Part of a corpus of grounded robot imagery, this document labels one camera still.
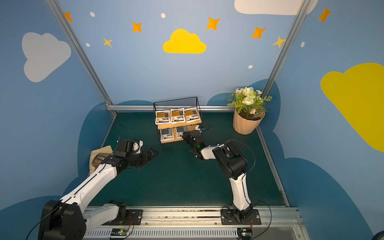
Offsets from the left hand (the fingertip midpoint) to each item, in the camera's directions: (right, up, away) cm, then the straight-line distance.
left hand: (154, 154), depth 84 cm
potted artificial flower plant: (+59, +27, +12) cm, 66 cm away
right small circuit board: (+48, -37, -11) cm, 62 cm away
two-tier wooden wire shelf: (+17, +32, +17) cm, 41 cm away
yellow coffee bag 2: (+12, +23, +12) cm, 29 cm away
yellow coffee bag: (+2, +22, +12) cm, 25 cm away
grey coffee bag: (+3, +11, +21) cm, 24 cm away
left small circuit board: (-14, -36, -12) cm, 40 cm away
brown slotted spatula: (-37, -4, +9) cm, 39 cm away
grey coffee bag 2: (+12, +13, +24) cm, 30 cm away
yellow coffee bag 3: (+21, +24, +12) cm, 34 cm away
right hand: (+16, +14, +15) cm, 26 cm away
